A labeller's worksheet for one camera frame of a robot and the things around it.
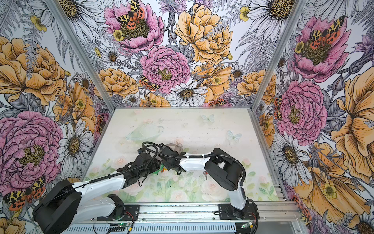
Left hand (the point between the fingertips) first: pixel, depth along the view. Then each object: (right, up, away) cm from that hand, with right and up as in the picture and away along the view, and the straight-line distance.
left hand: (156, 167), depth 89 cm
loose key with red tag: (+29, -3, -1) cm, 29 cm away
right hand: (+8, +3, +2) cm, 9 cm away
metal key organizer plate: (+11, +11, +11) cm, 19 cm away
